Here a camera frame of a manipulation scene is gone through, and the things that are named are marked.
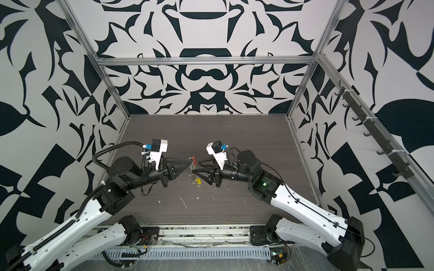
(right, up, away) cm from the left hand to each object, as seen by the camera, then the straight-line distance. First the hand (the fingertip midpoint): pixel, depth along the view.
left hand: (190, 160), depth 56 cm
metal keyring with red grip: (+1, -2, +2) cm, 3 cm away
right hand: (+2, -4, +4) cm, 6 cm away
